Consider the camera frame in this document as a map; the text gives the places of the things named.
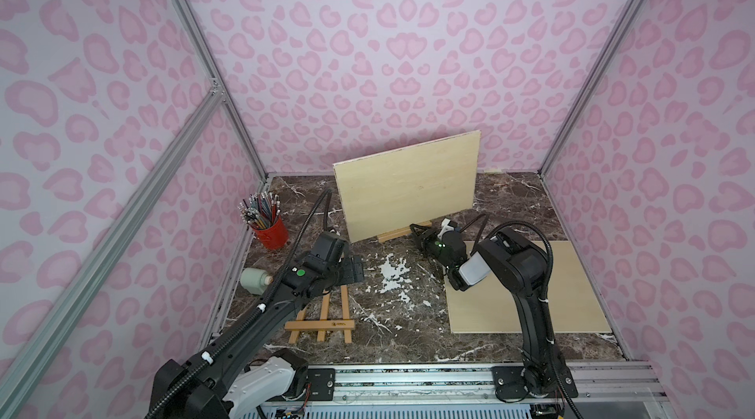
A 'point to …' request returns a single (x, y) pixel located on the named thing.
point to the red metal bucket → (274, 237)
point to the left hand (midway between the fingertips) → (351, 266)
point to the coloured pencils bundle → (261, 209)
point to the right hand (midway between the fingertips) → (410, 227)
